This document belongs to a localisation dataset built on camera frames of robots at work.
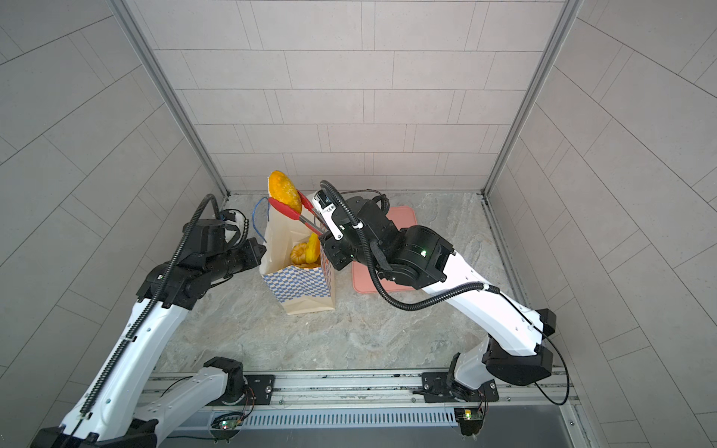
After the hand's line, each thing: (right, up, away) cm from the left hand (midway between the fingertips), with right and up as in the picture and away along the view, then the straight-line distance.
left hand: (274, 244), depth 70 cm
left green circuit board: (-9, -41, -6) cm, 43 cm away
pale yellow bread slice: (0, -6, +23) cm, 24 cm away
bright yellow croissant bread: (+6, -4, +17) cm, 19 cm away
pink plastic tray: (+22, -14, +21) cm, 34 cm away
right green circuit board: (+50, -43, -1) cm, 66 cm away
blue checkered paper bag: (+5, -13, +5) cm, 15 cm away
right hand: (+15, +3, -13) cm, 20 cm away
